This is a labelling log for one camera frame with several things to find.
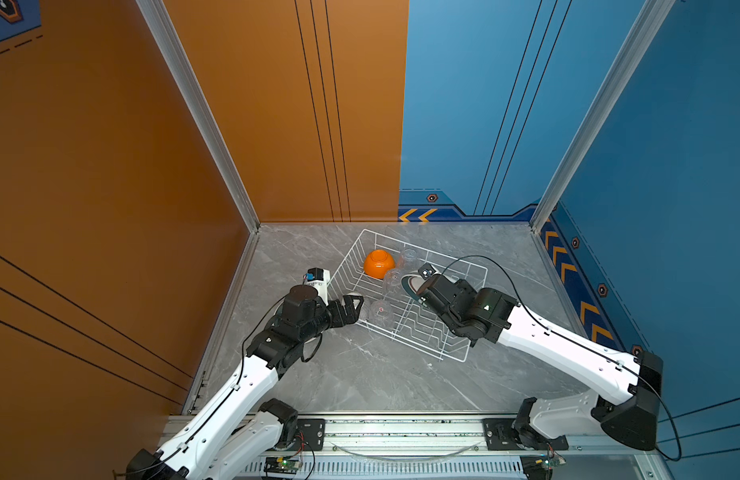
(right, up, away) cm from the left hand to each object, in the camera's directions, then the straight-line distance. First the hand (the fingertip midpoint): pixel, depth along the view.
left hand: (352, 298), depth 77 cm
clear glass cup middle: (+12, +2, +23) cm, 25 cm away
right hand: (+25, +2, -1) cm, 25 cm away
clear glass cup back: (+17, +10, +21) cm, 29 cm away
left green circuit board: (-16, -39, -6) cm, 42 cm away
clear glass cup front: (+8, -7, +15) cm, 19 cm away
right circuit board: (+46, -39, -6) cm, 60 cm away
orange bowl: (+7, +8, +25) cm, 27 cm away
